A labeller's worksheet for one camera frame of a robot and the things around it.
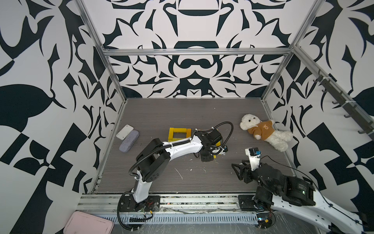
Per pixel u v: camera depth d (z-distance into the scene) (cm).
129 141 94
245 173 60
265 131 93
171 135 99
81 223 66
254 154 59
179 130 99
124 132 99
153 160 48
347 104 58
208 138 65
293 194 49
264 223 71
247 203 74
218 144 71
